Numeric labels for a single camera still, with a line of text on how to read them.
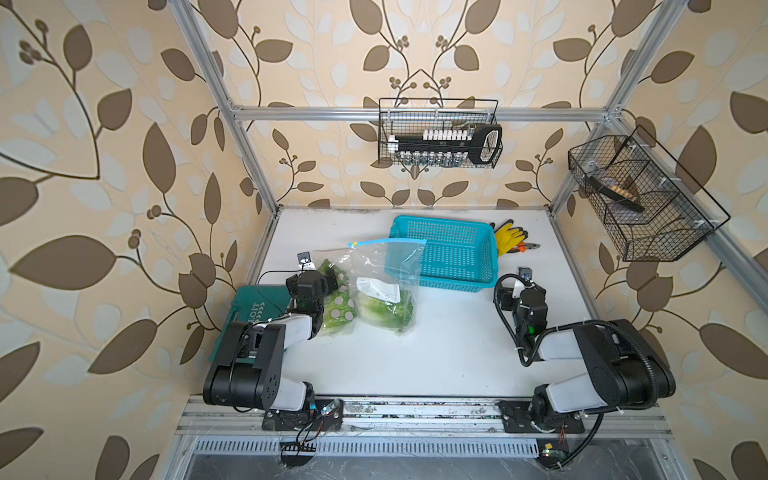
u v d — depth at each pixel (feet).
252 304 2.93
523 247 3.54
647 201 2.46
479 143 2.76
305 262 2.63
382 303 2.67
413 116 2.99
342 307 2.79
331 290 2.82
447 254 3.55
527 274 2.58
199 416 2.48
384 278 2.67
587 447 2.28
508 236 3.55
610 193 2.42
